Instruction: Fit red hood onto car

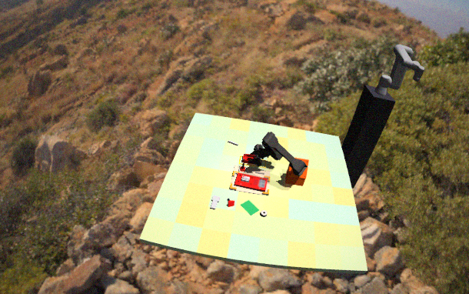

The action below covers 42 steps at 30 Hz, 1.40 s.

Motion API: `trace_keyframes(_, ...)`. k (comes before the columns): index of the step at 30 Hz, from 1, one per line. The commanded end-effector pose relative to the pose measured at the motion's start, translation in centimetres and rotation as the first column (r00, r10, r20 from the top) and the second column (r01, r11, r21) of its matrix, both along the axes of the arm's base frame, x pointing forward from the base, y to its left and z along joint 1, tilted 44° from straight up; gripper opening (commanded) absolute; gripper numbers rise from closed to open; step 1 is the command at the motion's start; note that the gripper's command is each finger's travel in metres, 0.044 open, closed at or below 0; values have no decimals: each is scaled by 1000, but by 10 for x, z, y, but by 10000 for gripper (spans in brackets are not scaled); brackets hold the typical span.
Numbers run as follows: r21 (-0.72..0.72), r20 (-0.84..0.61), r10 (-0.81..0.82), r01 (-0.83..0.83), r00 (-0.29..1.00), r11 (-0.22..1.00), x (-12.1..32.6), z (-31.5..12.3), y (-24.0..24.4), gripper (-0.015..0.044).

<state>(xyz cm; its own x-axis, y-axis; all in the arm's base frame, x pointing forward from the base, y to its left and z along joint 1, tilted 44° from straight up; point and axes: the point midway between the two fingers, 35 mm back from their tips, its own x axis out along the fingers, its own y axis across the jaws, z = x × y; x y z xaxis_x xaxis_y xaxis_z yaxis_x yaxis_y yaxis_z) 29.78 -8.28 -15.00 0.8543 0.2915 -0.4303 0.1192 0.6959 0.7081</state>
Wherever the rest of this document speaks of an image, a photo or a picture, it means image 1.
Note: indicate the green flat rectangular pad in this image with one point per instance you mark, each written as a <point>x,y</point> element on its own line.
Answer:
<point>249,207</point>

